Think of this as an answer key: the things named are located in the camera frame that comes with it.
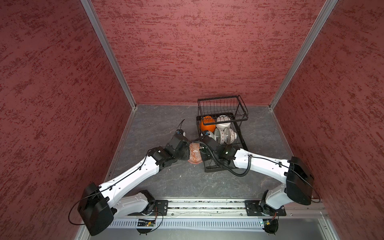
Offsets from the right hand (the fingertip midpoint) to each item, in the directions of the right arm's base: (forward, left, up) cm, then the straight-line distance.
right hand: (202, 153), depth 82 cm
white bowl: (+29, -16, -4) cm, 33 cm away
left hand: (-1, +9, +2) cm, 9 cm away
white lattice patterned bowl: (+12, -18, -2) cm, 22 cm away
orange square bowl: (+28, -4, -5) cm, 29 cm away
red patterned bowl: (-1, +4, -3) cm, 5 cm away
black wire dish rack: (+27, -20, +9) cm, 35 cm away
